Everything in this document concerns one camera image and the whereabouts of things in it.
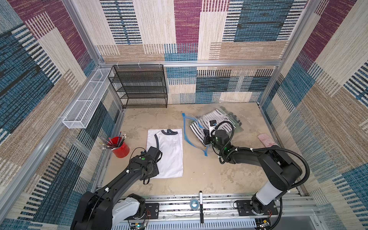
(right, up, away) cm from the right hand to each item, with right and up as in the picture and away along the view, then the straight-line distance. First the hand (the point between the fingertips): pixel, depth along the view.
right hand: (206, 131), depth 92 cm
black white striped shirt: (+14, +7, +14) cm, 21 cm away
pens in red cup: (-51, -4, -7) cm, 51 cm away
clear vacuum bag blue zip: (-11, +7, +6) cm, 14 cm away
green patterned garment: (+26, +5, +15) cm, 30 cm away
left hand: (-32, -23, -8) cm, 40 cm away
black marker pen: (-5, -37, -18) cm, 42 cm away
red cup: (-51, -11, -7) cm, 53 cm away
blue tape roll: (-8, -37, -15) cm, 41 cm away
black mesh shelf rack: (-47, +33, +16) cm, 59 cm away
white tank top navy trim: (-24, -8, +4) cm, 25 cm away
